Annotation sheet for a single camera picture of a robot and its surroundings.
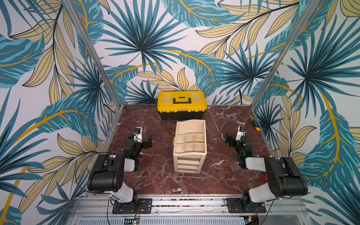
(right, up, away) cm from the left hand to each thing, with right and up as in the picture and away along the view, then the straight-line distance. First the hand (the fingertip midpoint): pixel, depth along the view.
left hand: (144, 134), depth 92 cm
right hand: (+60, +1, +1) cm, 60 cm away
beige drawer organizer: (+28, -3, -21) cm, 35 cm away
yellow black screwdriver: (+82, +3, +14) cm, 83 cm away
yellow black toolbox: (+25, +20, +7) cm, 32 cm away
